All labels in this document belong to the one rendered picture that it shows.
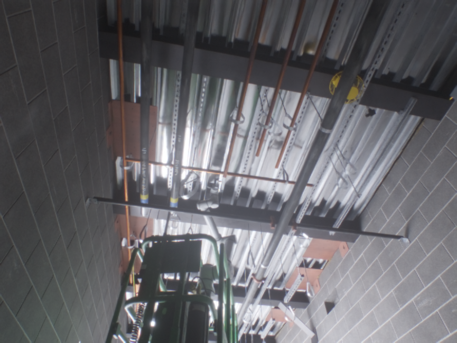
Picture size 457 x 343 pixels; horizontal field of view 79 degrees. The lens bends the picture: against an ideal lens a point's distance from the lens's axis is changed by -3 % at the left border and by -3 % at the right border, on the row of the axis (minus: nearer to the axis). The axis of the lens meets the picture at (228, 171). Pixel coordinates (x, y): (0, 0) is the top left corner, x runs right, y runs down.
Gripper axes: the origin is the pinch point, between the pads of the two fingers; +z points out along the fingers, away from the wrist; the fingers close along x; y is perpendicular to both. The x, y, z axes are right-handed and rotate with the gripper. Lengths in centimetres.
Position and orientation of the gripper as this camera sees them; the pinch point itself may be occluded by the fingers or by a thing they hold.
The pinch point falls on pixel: (217, 177)
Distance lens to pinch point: 295.6
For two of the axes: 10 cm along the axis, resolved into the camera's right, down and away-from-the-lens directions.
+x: -0.4, 8.0, -6.0
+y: 9.8, 1.4, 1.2
